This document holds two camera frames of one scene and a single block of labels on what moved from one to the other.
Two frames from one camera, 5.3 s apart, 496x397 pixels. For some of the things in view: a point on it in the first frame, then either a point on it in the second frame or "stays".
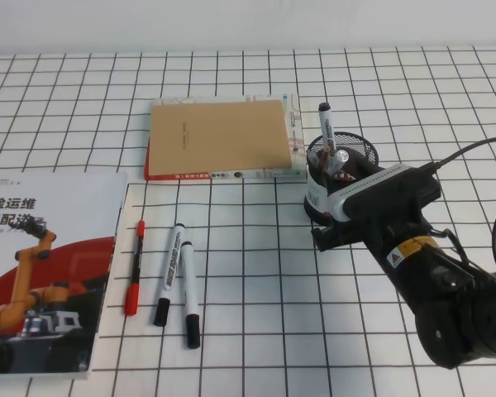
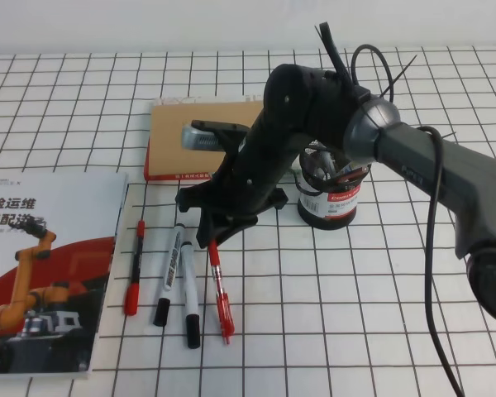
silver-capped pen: x=340 y=158 → x=327 y=168
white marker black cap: x=192 y=318 stays
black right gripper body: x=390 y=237 → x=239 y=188
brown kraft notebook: x=204 y=136 stays
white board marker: x=163 y=307 stays
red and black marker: x=132 y=294 stays
